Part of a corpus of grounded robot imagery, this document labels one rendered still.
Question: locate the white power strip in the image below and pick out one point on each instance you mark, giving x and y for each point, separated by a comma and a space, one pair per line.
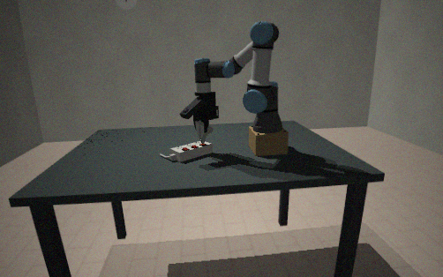
190, 151

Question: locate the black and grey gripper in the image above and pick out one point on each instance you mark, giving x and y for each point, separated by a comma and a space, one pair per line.
204, 114

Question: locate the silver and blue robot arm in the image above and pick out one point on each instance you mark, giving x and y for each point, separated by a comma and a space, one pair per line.
258, 88

